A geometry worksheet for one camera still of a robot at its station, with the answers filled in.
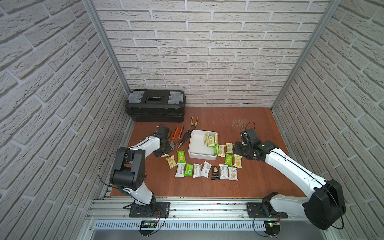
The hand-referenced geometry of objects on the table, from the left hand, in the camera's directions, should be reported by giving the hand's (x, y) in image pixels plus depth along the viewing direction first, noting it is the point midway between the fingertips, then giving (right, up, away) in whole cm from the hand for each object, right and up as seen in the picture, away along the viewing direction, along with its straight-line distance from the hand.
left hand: (166, 148), depth 94 cm
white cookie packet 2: (+20, -12, -9) cm, 25 cm away
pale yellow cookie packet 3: (+4, -8, -5) cm, 10 cm away
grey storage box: (+20, -1, 0) cm, 20 cm away
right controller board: (+57, -34, -24) cm, 70 cm away
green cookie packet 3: (+40, -6, -4) cm, 40 cm away
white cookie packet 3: (+26, -9, -7) cm, 29 cm away
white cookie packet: (+10, -12, -9) cm, 19 cm away
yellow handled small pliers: (+18, +13, +12) cm, 25 cm away
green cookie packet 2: (+10, -5, -2) cm, 12 cm away
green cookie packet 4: (+15, -11, -9) cm, 21 cm away
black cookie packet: (+31, -13, -9) cm, 35 cm away
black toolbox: (-7, +28, +4) cm, 30 cm away
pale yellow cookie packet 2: (0, -3, -4) cm, 5 cm away
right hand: (+44, +1, -11) cm, 45 cm away
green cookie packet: (+32, +1, -1) cm, 32 cm away
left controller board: (-5, -34, -22) cm, 41 cm away
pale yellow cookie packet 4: (+36, -1, 0) cm, 36 cm away
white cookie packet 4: (+36, -12, -9) cm, 39 cm away
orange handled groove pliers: (+4, +2, +3) cm, 5 cm away
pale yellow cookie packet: (+29, +5, +3) cm, 30 cm away
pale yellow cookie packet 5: (+45, -7, -5) cm, 46 cm away
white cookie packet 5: (+41, -13, -9) cm, 44 cm away
